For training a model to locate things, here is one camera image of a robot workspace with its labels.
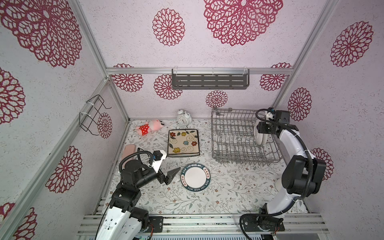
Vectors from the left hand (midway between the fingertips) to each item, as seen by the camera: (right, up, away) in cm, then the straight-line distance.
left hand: (172, 163), depth 70 cm
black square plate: (+3, +8, +31) cm, 32 cm away
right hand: (+53, +20, +21) cm, 61 cm away
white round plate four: (+55, +11, +25) cm, 62 cm away
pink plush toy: (-19, +20, +38) cm, 47 cm away
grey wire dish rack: (+39, +10, +37) cm, 55 cm away
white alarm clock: (+3, +25, +40) cm, 47 cm away
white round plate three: (+53, +12, +28) cm, 61 cm away
